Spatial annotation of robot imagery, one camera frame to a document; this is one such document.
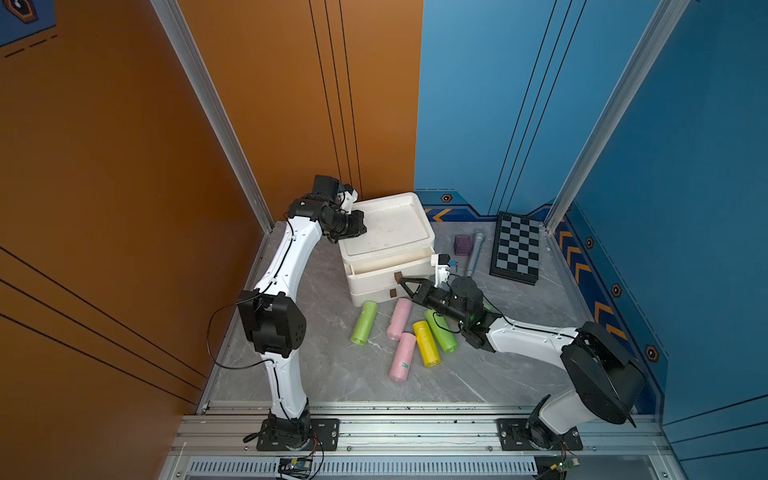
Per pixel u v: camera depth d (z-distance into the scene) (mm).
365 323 892
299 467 710
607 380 436
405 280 787
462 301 634
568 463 693
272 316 498
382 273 801
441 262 741
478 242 1120
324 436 741
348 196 790
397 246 820
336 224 722
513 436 725
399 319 910
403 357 827
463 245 1079
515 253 1058
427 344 867
